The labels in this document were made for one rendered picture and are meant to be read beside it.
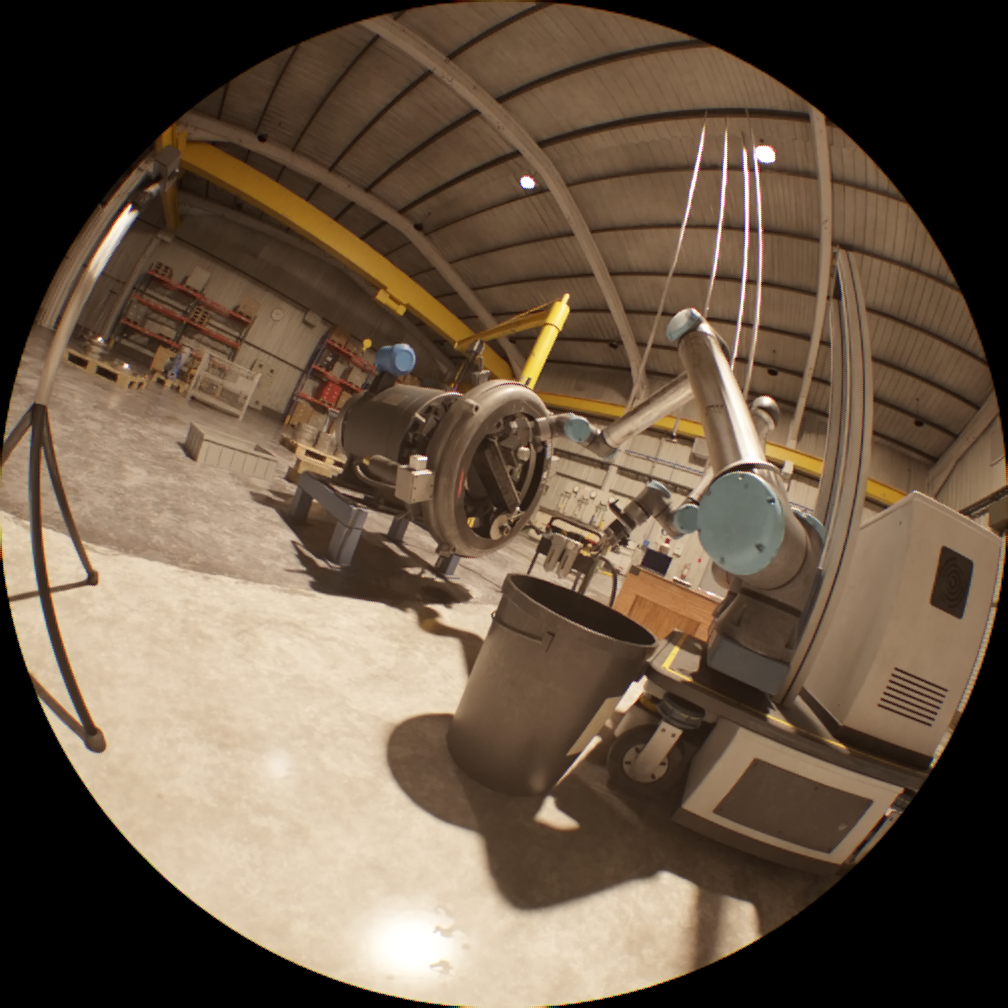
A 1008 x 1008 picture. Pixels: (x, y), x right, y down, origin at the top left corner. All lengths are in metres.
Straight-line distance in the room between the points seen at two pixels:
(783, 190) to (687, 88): 2.78
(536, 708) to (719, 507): 0.42
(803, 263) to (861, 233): 1.82
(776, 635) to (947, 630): 0.46
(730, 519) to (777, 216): 8.83
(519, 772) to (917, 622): 0.83
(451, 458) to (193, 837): 1.12
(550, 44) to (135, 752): 8.73
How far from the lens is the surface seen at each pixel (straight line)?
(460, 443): 1.13
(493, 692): 0.59
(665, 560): 1.99
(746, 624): 0.69
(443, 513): 1.18
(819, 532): 0.74
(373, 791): 0.61
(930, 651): 0.92
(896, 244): 9.60
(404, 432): 1.43
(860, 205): 9.12
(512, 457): 1.24
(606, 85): 8.48
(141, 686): 0.68
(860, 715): 0.85
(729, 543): 0.54
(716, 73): 8.06
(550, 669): 0.53
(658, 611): 1.82
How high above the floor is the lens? 0.48
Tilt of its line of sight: level
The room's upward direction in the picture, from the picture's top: 23 degrees clockwise
